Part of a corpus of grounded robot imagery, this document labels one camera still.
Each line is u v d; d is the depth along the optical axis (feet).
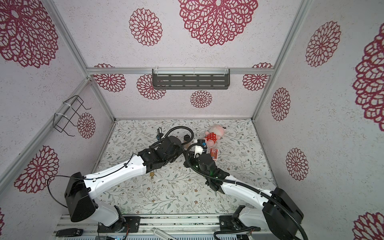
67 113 2.51
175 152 1.95
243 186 1.66
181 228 2.40
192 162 2.00
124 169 1.60
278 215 1.32
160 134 2.28
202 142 2.22
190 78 3.11
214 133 3.39
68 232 2.25
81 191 1.33
